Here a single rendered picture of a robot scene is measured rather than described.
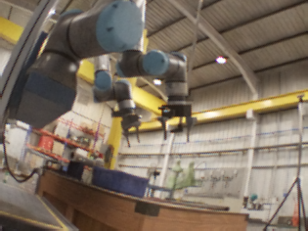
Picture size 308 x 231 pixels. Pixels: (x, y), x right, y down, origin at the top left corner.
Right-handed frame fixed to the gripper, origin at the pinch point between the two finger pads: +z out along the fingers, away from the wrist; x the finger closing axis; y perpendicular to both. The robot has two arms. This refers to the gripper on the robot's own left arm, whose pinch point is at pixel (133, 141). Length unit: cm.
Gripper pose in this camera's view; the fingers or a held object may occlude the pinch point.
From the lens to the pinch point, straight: 137.1
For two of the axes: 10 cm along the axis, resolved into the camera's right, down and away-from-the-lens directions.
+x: -4.7, 3.4, 8.1
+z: 2.1, 9.4, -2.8
